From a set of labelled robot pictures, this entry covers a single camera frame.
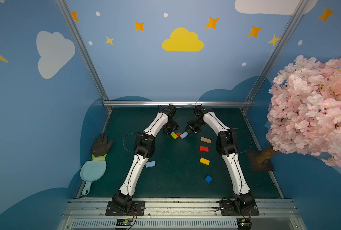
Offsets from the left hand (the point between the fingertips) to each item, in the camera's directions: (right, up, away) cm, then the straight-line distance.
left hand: (176, 130), depth 105 cm
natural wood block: (+23, -8, -5) cm, 25 cm away
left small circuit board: (-28, -45, -33) cm, 63 cm away
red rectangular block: (+20, -13, -9) cm, 25 cm away
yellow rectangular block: (+18, -20, -13) cm, 30 cm away
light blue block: (+6, -4, -1) cm, 7 cm away
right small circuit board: (+34, -47, -32) cm, 67 cm away
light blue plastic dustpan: (-54, -25, -17) cm, 62 cm away
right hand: (+7, 0, 0) cm, 7 cm away
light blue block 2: (-17, -21, -15) cm, 31 cm away
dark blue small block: (+18, -28, -22) cm, 40 cm away
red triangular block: (+2, -3, -1) cm, 4 cm away
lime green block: (-2, -4, -1) cm, 5 cm away
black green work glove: (-52, -12, -9) cm, 54 cm away
